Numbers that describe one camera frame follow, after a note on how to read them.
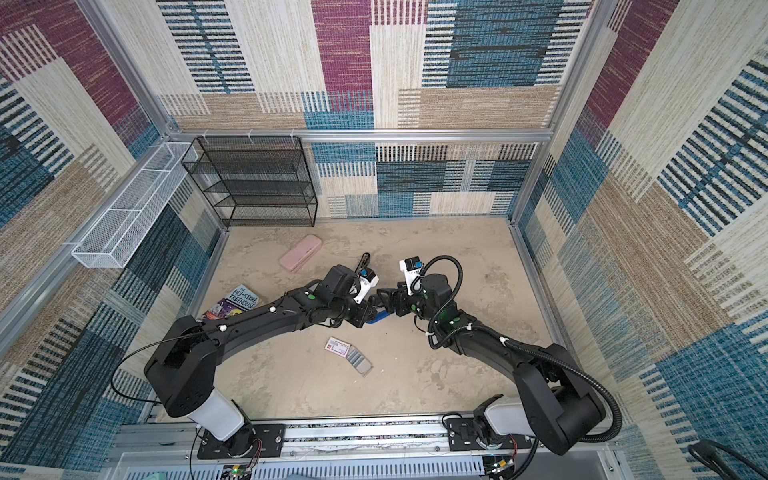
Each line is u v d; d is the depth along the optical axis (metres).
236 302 0.96
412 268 0.74
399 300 0.74
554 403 0.42
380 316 0.85
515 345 0.49
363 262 1.05
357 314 0.76
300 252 1.09
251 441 0.72
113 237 0.71
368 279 0.77
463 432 0.74
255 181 1.11
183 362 0.45
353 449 0.73
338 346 0.87
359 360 0.86
